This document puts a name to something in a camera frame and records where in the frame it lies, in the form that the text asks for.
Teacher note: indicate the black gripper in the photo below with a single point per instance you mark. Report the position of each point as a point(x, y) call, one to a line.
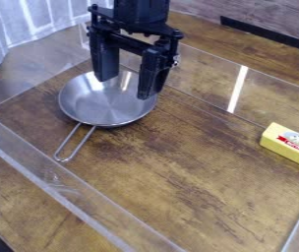
point(134, 27)

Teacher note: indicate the yellow butter box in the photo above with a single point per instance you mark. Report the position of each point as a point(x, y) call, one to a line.
point(282, 141)

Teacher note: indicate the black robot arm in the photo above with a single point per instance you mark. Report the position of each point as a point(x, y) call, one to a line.
point(134, 26)

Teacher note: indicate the silver frying pan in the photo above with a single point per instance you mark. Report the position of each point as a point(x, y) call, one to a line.
point(102, 104)

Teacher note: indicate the black strip on table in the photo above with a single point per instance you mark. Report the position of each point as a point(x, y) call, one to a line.
point(265, 33)

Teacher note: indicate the white grey curtain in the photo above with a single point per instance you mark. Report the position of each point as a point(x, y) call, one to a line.
point(28, 20)

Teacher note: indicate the clear acrylic tray barrier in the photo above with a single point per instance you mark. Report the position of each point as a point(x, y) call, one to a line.
point(181, 182)

